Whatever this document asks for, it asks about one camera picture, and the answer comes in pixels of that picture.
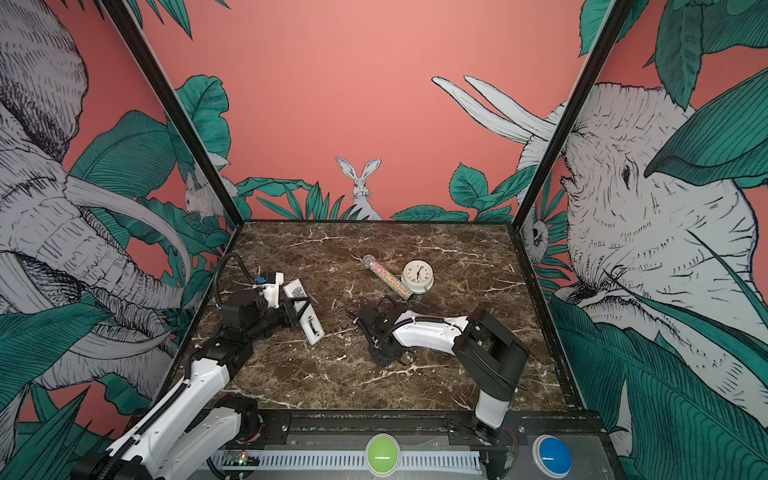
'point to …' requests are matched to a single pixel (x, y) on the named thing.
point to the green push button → (382, 454)
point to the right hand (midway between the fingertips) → (380, 356)
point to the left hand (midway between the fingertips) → (308, 296)
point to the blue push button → (552, 456)
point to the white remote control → (309, 319)
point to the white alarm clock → (418, 276)
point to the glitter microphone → (369, 262)
